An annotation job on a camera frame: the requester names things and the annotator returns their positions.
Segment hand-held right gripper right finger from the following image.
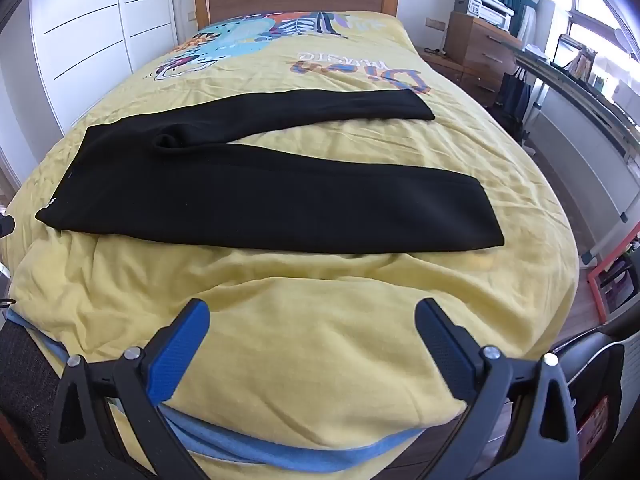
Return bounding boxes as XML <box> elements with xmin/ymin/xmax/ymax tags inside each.
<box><xmin>415</xmin><ymin>298</ymin><xmax>588</xmax><ymax>480</ymax></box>

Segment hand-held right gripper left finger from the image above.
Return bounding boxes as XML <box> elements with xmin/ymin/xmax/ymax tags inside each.
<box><xmin>42</xmin><ymin>298</ymin><xmax>211</xmax><ymax>480</ymax></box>

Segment black pants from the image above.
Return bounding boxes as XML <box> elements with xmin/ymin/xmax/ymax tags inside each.
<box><xmin>36</xmin><ymin>89</ymin><xmax>505</xmax><ymax>253</ymax></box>

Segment yellow printed blanket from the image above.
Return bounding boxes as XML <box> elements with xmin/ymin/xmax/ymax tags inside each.
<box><xmin>0</xmin><ymin>10</ymin><xmax>581</xmax><ymax>453</ymax></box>

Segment blue bed sheet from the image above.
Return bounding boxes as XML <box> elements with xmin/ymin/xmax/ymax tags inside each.
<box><xmin>5</xmin><ymin>310</ymin><xmax>416</xmax><ymax>465</ymax></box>

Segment black bag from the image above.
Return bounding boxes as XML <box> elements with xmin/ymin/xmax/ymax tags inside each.
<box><xmin>495</xmin><ymin>72</ymin><xmax>533</xmax><ymax>131</ymax></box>

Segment wooden nightstand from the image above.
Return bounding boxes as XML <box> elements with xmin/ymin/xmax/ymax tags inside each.
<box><xmin>417</xmin><ymin>50</ymin><xmax>468</xmax><ymax>92</ymax></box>

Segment long glass-topped desk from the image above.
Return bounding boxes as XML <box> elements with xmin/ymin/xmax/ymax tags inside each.
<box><xmin>515</xmin><ymin>42</ymin><xmax>640</xmax><ymax>221</ymax></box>

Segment wooden chest of drawers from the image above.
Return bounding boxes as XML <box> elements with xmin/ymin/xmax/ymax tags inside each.
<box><xmin>444</xmin><ymin>11</ymin><xmax>523</xmax><ymax>108</ymax></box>

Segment white wardrobe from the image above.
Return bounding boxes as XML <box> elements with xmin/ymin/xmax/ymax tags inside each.
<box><xmin>29</xmin><ymin>0</ymin><xmax>186</xmax><ymax>136</ymax></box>

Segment white printer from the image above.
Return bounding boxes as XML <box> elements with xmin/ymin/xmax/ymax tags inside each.
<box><xmin>454</xmin><ymin>0</ymin><xmax>515</xmax><ymax>31</ymax></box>

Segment window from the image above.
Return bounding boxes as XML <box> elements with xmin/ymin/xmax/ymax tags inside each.
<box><xmin>570</xmin><ymin>0</ymin><xmax>640</xmax><ymax>56</ymax></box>

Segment red frame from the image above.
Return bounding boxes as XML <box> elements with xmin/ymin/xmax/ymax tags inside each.
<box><xmin>587</xmin><ymin>225</ymin><xmax>640</xmax><ymax>323</ymax></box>

